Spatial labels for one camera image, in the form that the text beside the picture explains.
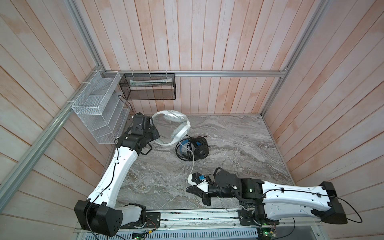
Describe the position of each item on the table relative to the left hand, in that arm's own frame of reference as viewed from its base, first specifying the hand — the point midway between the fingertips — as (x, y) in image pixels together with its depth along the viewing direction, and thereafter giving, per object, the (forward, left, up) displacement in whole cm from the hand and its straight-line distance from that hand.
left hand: (156, 134), depth 77 cm
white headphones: (-4, -14, +8) cm, 16 cm away
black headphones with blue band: (+1, -25, -16) cm, 30 cm away
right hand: (-27, -17, -2) cm, 33 cm away
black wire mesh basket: (+43, +11, 0) cm, 45 cm away
